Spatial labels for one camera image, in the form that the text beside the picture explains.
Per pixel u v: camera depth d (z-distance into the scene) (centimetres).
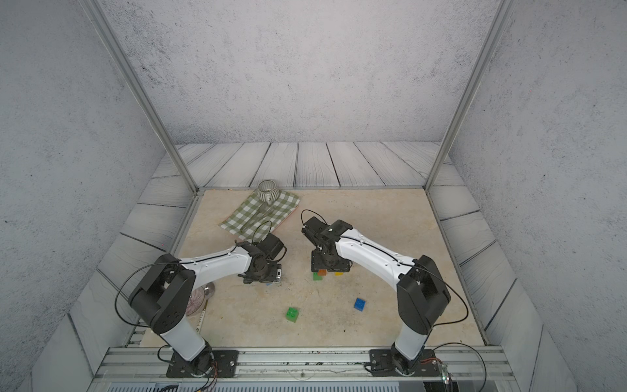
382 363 73
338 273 93
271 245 74
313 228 66
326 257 70
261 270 73
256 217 108
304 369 73
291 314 80
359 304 84
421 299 44
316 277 90
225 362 73
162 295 46
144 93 88
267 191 111
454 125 97
